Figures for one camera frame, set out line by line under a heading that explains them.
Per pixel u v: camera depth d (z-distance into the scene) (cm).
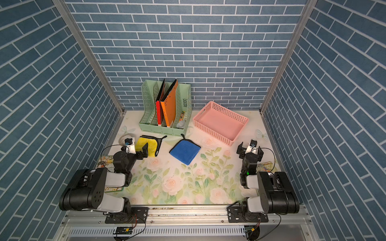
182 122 111
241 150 81
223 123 112
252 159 69
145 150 83
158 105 86
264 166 91
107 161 92
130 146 77
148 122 113
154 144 99
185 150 96
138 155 81
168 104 85
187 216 75
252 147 75
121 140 99
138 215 73
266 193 45
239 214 73
